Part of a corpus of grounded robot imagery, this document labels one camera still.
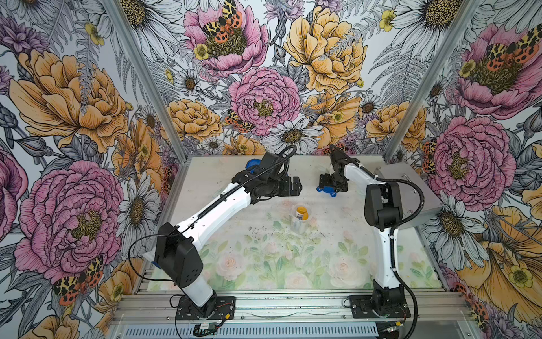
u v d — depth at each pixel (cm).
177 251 42
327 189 105
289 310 76
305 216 85
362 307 74
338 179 93
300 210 86
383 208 62
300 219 85
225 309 73
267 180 60
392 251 63
